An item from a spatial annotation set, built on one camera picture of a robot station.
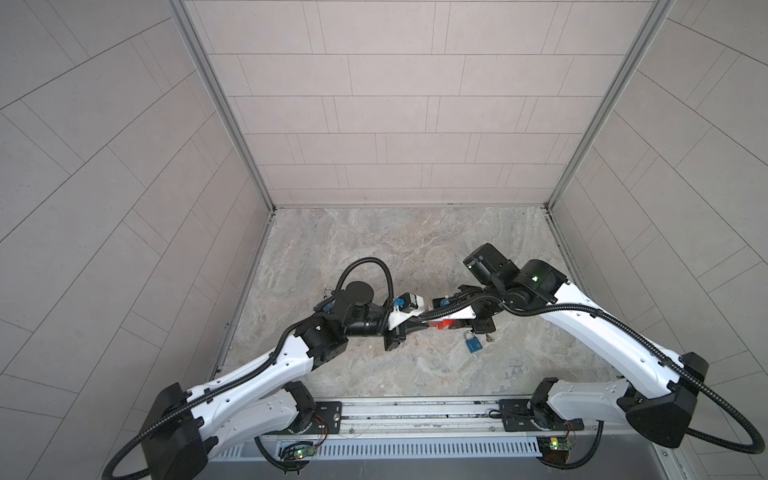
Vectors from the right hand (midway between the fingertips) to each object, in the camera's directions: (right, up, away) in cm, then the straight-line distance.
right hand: (449, 319), depth 68 cm
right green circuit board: (+24, -30, 0) cm, 39 cm away
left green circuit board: (-32, -28, -3) cm, 43 cm away
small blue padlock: (+9, -11, +15) cm, 20 cm away
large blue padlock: (-25, +6, -11) cm, 28 cm away
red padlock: (-2, 0, -3) cm, 4 cm away
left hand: (-5, -1, -2) cm, 5 cm away
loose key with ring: (+14, -11, +16) cm, 24 cm away
